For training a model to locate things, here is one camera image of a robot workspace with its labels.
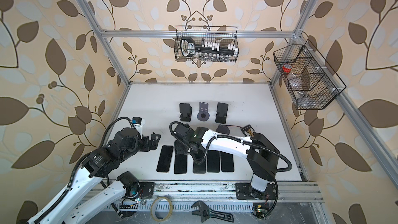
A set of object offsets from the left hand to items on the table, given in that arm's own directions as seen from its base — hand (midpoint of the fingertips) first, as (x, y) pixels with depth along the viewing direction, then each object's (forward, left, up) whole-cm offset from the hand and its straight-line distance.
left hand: (154, 136), depth 72 cm
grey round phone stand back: (+25, -22, -19) cm, 38 cm away
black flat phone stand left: (+23, -12, -13) cm, 29 cm away
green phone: (-7, -11, -19) cm, 23 cm away
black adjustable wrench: (-27, -25, -18) cm, 41 cm away
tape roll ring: (-27, -2, -16) cm, 31 cm away
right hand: (-4, -11, -11) cm, 16 cm away
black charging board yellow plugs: (+13, -50, -18) cm, 55 cm away
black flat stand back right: (+23, -34, -13) cm, 43 cm away
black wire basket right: (+31, -77, +12) cm, 84 cm away
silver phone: (-4, -1, -22) cm, 22 cm away
